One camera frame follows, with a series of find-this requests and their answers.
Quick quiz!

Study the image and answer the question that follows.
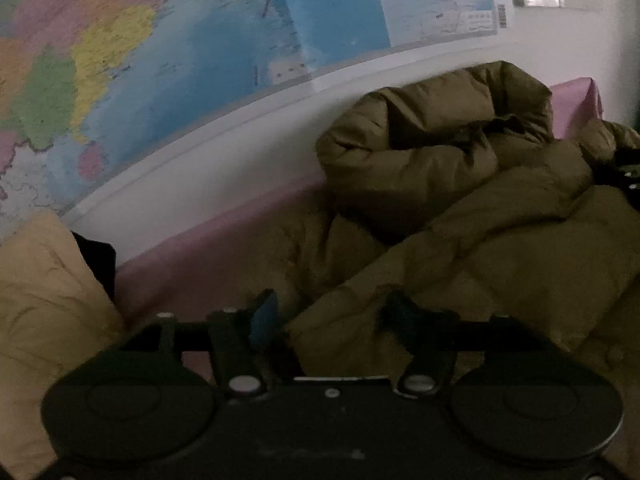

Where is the brown puffer jacket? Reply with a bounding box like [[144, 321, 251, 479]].
[[219, 60, 640, 380]]

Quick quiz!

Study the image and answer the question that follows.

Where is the pink bed sheet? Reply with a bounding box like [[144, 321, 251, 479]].
[[116, 62, 592, 322]]

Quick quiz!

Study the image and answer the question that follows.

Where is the cream yellow pillow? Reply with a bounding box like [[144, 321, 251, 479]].
[[1, 211, 122, 479]]

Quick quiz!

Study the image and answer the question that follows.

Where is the colourful wall map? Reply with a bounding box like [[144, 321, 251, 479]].
[[1, 0, 512, 235]]

